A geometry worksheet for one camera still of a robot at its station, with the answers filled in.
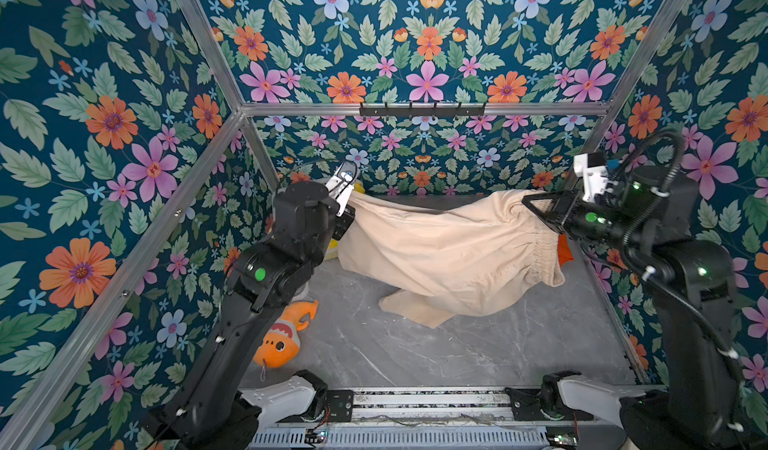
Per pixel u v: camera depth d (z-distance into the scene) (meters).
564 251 0.58
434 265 0.62
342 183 0.46
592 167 0.48
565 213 0.45
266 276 0.36
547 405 0.67
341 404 0.74
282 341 0.76
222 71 0.82
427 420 0.72
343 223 0.52
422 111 0.93
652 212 0.36
